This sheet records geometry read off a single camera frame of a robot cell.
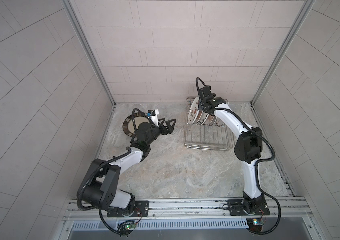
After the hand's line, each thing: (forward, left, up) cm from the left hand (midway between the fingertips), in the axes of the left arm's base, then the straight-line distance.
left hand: (174, 119), depth 80 cm
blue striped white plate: (+9, -16, -8) cm, 20 cm away
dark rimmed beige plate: (+9, +32, -20) cm, 39 cm away
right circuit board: (-45, -38, -21) cm, 63 cm away
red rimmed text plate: (-10, -20, +12) cm, 25 cm away
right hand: (+17, -19, -6) cm, 26 cm away
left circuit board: (-46, +19, -17) cm, 53 cm away
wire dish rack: (+1, -21, -21) cm, 30 cm away
